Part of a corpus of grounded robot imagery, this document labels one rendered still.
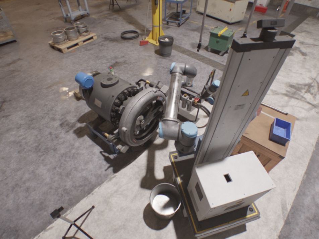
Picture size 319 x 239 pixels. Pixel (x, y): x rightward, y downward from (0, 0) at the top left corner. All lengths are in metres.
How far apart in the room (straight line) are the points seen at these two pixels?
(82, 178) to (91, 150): 0.43
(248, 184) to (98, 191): 1.68
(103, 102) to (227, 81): 1.48
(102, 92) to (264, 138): 2.04
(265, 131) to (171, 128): 1.39
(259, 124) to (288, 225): 1.22
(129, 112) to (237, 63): 1.12
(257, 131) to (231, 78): 1.50
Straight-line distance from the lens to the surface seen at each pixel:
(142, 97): 1.75
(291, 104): 4.01
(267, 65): 1.09
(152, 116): 1.97
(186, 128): 1.44
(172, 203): 2.04
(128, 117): 1.72
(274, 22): 0.99
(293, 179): 2.87
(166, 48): 4.45
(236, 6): 7.34
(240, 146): 2.42
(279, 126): 2.61
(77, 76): 2.19
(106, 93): 2.07
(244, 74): 1.02
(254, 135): 2.33
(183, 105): 2.65
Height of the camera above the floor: 2.09
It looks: 48 degrees down
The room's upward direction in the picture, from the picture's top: straight up
